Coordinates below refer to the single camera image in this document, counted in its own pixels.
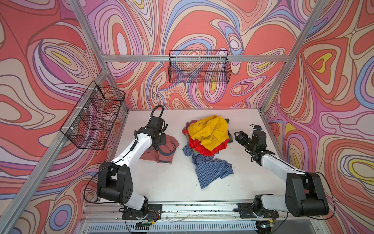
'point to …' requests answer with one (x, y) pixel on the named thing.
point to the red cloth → (197, 146)
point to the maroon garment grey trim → (165, 153)
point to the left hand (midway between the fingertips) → (161, 139)
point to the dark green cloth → (230, 137)
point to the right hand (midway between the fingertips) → (238, 137)
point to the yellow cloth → (210, 132)
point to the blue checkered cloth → (208, 169)
